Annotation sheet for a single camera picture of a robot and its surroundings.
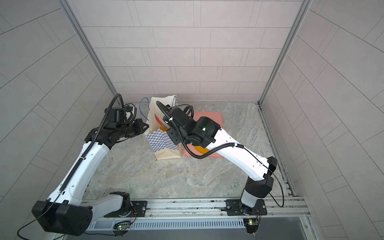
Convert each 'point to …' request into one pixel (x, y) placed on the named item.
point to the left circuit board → (122, 227)
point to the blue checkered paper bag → (158, 138)
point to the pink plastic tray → (216, 117)
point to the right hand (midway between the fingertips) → (173, 130)
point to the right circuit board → (252, 225)
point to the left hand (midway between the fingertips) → (152, 123)
